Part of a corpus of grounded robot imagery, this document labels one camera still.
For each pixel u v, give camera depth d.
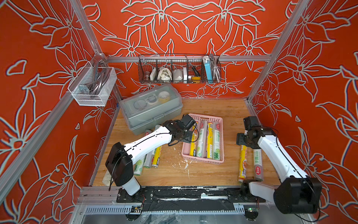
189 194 0.74
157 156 0.84
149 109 0.87
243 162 0.81
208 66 0.83
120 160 0.41
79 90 0.70
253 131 0.57
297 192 0.39
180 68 0.96
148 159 0.83
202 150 0.87
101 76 0.68
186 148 0.90
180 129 0.56
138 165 0.79
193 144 0.89
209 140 0.92
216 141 0.90
